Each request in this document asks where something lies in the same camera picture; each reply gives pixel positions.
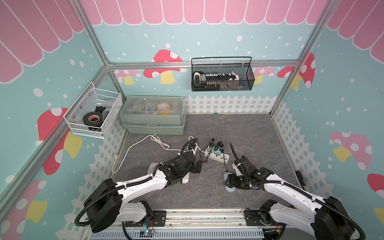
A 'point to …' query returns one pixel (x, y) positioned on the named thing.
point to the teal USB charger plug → (218, 152)
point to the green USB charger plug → (212, 149)
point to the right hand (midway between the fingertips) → (229, 183)
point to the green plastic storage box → (153, 115)
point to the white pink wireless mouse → (185, 179)
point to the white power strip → (223, 158)
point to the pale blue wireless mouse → (228, 188)
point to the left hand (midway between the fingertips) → (195, 160)
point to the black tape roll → (93, 119)
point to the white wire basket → (108, 103)
